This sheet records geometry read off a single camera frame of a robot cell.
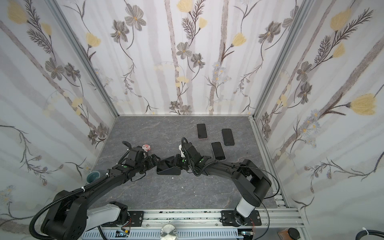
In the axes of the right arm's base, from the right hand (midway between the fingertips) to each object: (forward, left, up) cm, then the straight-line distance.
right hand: (165, 159), depth 80 cm
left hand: (+4, +8, -7) cm, 11 cm away
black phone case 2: (+27, -41, -15) cm, 51 cm away
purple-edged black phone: (+31, -22, -16) cm, 41 cm away
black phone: (+14, -32, -13) cm, 37 cm away
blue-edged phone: (0, 0, -10) cm, 10 cm away
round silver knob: (-32, -6, +3) cm, 33 cm away
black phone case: (-4, -4, -7) cm, 9 cm away
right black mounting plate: (-26, -36, -10) cm, 45 cm away
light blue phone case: (+14, -32, -13) cm, 37 cm away
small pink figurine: (+14, +16, -13) cm, 25 cm away
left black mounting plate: (-27, +12, -13) cm, 32 cm away
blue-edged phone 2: (+27, -41, -15) cm, 51 cm away
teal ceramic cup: (-8, +41, -10) cm, 42 cm away
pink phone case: (+25, -22, -16) cm, 36 cm away
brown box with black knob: (-32, -59, 0) cm, 66 cm away
